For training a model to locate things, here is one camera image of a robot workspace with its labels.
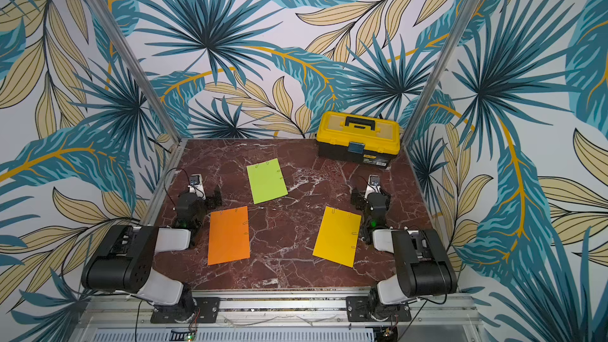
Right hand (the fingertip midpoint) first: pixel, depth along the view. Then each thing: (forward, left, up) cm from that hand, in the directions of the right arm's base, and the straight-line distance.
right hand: (371, 188), depth 92 cm
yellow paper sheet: (-15, +14, -11) cm, 23 cm away
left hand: (+2, +65, 0) cm, 65 cm away
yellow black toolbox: (+20, +2, +8) cm, 21 cm away
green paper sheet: (+10, +42, -8) cm, 44 cm away
